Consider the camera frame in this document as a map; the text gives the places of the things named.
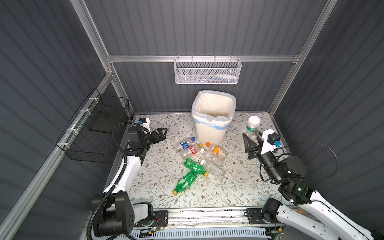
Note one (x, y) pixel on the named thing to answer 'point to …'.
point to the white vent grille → (201, 233)
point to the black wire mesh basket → (87, 135)
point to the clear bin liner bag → (214, 109)
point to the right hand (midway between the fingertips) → (251, 133)
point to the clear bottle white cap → (213, 170)
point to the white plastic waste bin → (204, 134)
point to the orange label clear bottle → (217, 151)
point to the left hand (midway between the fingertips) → (160, 130)
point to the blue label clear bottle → (183, 145)
